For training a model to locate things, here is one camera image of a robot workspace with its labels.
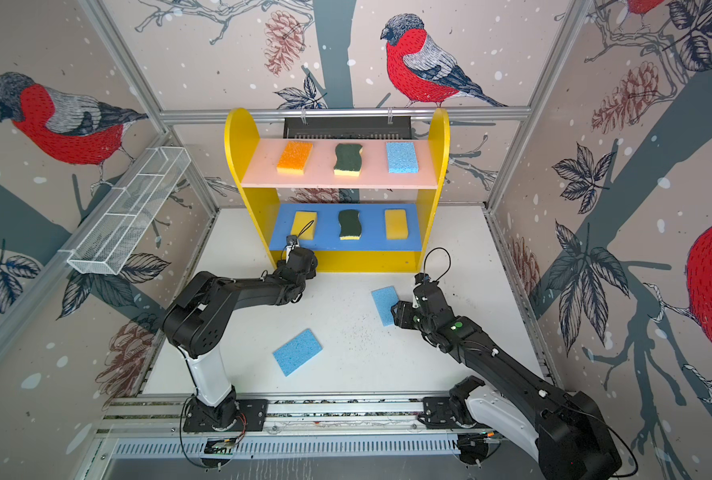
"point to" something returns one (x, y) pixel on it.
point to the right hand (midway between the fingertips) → (395, 314)
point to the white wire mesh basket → (106, 244)
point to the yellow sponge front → (396, 224)
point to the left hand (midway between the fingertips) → (300, 261)
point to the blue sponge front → (296, 352)
